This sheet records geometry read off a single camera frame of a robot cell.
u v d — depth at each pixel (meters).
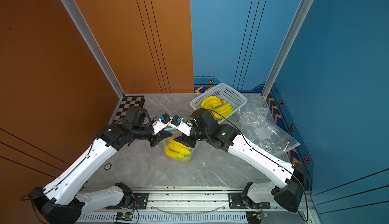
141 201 0.74
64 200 0.39
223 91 1.16
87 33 0.85
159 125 0.59
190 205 0.73
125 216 0.72
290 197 0.37
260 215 0.70
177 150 0.78
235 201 0.72
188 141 0.58
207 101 1.06
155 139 0.60
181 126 0.55
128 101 1.12
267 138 0.92
